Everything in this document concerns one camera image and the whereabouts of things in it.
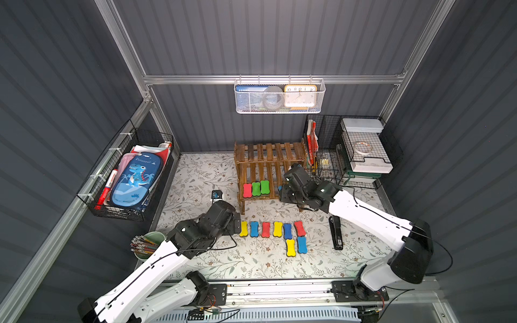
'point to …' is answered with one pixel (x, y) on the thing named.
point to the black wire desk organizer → (332, 164)
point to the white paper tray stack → (366, 130)
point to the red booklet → (312, 140)
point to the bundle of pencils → (140, 244)
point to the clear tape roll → (363, 148)
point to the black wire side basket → (129, 140)
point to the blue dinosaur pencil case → (136, 180)
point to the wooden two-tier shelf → (260, 169)
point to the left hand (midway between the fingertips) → (227, 218)
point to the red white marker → (104, 193)
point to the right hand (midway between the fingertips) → (284, 191)
